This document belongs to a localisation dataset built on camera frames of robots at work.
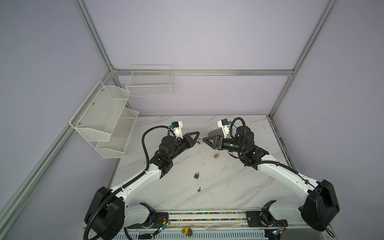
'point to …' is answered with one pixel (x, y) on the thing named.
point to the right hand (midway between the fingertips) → (204, 140)
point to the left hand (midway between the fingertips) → (200, 133)
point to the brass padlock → (216, 155)
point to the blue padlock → (196, 176)
